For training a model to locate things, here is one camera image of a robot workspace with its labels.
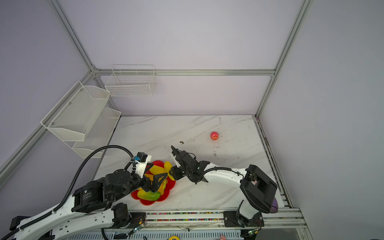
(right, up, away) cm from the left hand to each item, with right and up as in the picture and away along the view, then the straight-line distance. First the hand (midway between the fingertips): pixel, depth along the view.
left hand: (159, 171), depth 64 cm
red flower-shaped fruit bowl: (+3, -12, +15) cm, 19 cm away
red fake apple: (+29, +14, +40) cm, 51 cm away
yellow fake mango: (+1, -2, +17) cm, 18 cm away
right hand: (+2, -5, +16) cm, 17 cm away
